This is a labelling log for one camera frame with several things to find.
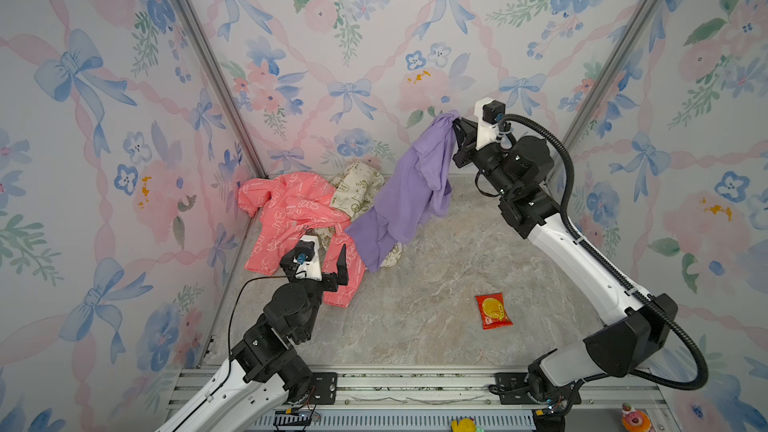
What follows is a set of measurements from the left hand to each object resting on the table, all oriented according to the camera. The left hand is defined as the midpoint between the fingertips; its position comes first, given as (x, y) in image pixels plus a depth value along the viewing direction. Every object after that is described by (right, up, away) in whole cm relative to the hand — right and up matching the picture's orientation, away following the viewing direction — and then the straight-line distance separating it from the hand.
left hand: (324, 243), depth 67 cm
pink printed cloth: (-19, +8, +30) cm, 36 cm away
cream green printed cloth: (+4, +13, +30) cm, 32 cm away
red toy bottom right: (+70, -40, 0) cm, 81 cm away
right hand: (+29, +28, -3) cm, 40 cm away
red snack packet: (+44, -21, +19) cm, 53 cm away
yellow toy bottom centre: (+32, -41, 0) cm, 52 cm away
